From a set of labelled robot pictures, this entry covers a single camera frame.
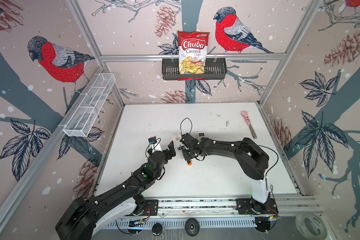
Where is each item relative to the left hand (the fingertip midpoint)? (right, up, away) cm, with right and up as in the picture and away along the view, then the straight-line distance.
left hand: (166, 143), depth 80 cm
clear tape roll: (+71, -38, -10) cm, 81 cm away
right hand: (+10, -12, +12) cm, 20 cm away
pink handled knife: (+56, +17, +32) cm, 67 cm away
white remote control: (+21, +3, +21) cm, 30 cm away
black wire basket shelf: (+30, +46, +15) cm, 56 cm away
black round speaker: (+13, -30, -20) cm, 39 cm away
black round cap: (-1, -31, -20) cm, 37 cm away
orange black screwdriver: (+13, -13, +8) cm, 20 cm away
